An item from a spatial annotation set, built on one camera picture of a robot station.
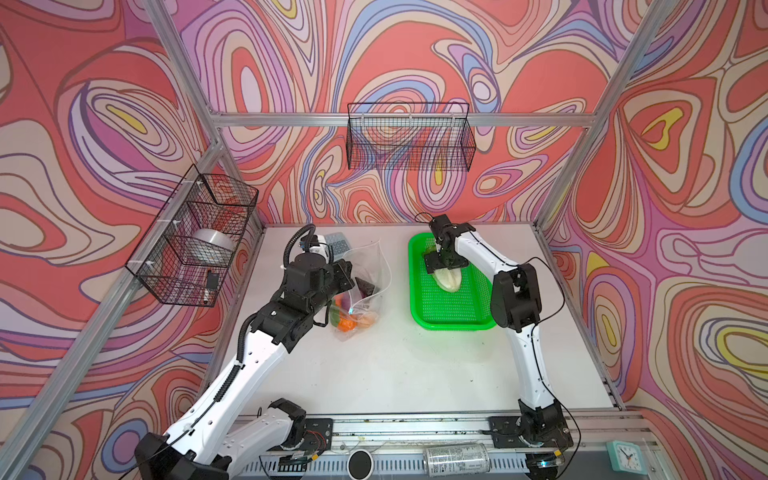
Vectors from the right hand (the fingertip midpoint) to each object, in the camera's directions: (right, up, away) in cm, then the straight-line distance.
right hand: (446, 271), depth 103 cm
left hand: (-28, +4, -31) cm, 42 cm away
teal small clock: (+35, -42, -34) cm, 64 cm away
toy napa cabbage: (-1, -2, -8) cm, 8 cm away
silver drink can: (-5, -40, -37) cm, 55 cm away
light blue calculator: (-39, +10, +8) cm, 41 cm away
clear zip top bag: (-28, -7, -35) cm, 46 cm away
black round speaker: (-27, -41, -38) cm, 62 cm away
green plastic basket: (+6, -12, -6) cm, 15 cm away
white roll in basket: (-63, +8, -33) cm, 71 cm away
